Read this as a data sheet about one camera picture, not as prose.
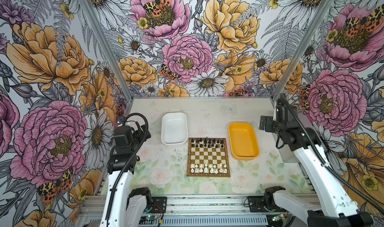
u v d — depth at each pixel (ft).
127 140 1.78
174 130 3.41
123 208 1.46
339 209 1.22
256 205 2.42
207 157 2.92
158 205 2.40
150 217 2.34
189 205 2.50
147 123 1.86
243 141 3.26
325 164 1.35
